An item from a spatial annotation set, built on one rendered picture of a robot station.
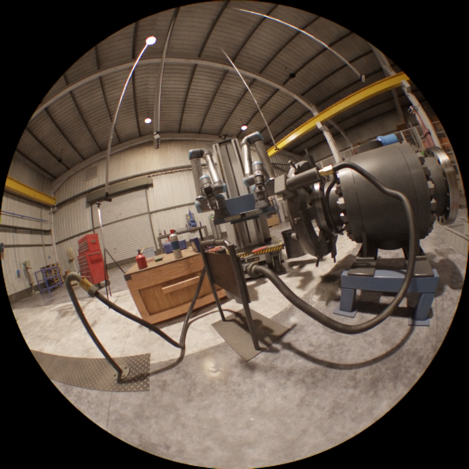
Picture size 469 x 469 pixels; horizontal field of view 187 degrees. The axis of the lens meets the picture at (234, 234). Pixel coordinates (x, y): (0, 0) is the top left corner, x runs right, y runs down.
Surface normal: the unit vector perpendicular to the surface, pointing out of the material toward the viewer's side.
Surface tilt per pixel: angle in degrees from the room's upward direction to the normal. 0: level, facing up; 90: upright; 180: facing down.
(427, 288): 90
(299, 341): 0
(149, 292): 90
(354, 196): 85
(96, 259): 90
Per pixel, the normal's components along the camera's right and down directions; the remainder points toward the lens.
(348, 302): -0.83, 0.23
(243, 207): -0.11, 0.09
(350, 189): -0.86, 0.02
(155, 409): -0.23, -0.97
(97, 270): 0.97, -0.22
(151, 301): 0.51, -0.07
